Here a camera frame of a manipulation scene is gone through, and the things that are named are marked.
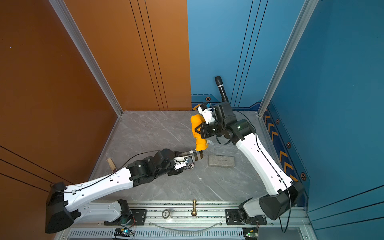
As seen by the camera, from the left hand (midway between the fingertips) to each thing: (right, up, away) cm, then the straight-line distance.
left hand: (182, 154), depth 75 cm
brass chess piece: (+6, -29, -1) cm, 29 cm away
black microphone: (+22, +43, +21) cm, 53 cm away
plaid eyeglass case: (+7, 0, -1) cm, 7 cm away
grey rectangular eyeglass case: (+22, -6, +14) cm, 27 cm away
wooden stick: (-46, -9, +16) cm, 49 cm away
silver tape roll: (-8, -27, -6) cm, 28 cm away
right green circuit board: (+33, -37, -4) cm, 49 cm away
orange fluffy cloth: (+9, +7, -7) cm, 13 cm away
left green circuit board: (-28, -36, -4) cm, 46 cm away
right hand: (+8, +13, -5) cm, 16 cm away
